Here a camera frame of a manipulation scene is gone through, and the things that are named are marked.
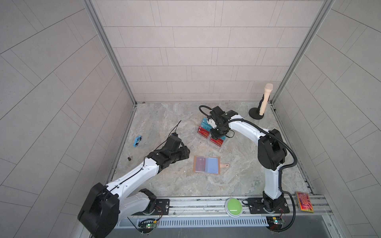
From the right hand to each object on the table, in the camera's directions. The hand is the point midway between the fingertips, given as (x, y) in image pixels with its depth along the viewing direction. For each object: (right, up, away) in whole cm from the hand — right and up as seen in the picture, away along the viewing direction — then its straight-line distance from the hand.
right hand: (213, 136), depth 92 cm
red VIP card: (-6, +2, +2) cm, 7 cm away
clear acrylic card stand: (+3, +1, -11) cm, 12 cm away
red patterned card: (+42, -29, -20) cm, 55 cm away
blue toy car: (-48, -3, 0) cm, 48 cm away
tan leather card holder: (-5, -16, -7) cm, 18 cm away
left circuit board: (-33, -36, -27) cm, 55 cm away
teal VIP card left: (-5, +7, +2) cm, 9 cm away
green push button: (+7, -31, -22) cm, 38 cm away
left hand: (-14, -7, -10) cm, 18 cm away
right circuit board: (+26, -37, -24) cm, 51 cm away
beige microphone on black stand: (+32, +14, +9) cm, 36 cm away
